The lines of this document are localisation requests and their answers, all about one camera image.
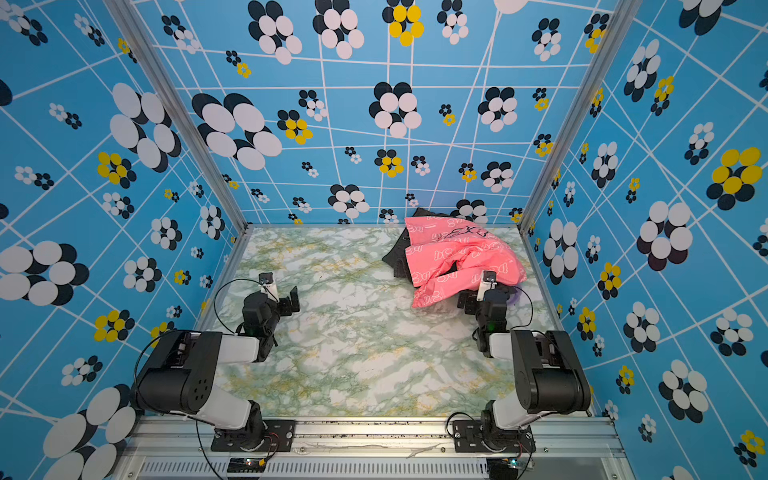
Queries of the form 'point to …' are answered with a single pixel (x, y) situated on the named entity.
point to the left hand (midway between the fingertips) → (282, 287)
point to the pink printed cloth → (449, 257)
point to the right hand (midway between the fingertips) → (482, 288)
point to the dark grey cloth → (398, 254)
